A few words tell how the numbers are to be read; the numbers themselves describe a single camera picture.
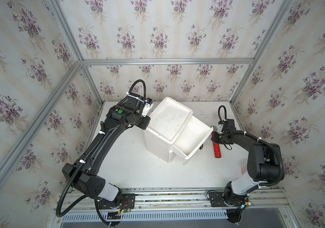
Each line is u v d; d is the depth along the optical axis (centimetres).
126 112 49
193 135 81
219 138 84
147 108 66
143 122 65
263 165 46
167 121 78
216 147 90
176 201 75
